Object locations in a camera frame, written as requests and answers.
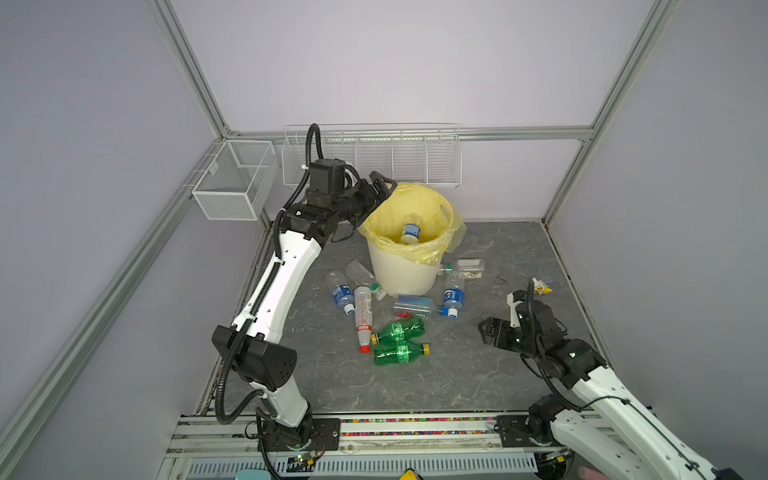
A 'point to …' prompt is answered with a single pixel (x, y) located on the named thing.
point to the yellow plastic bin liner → (442, 227)
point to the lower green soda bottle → (398, 351)
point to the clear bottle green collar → (362, 275)
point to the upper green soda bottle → (404, 330)
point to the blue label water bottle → (454, 300)
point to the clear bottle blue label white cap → (343, 294)
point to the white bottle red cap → (363, 316)
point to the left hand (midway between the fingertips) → (390, 196)
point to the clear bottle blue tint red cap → (409, 306)
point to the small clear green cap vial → (448, 271)
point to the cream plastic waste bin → (402, 276)
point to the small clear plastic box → (470, 268)
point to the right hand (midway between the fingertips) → (493, 329)
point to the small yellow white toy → (541, 287)
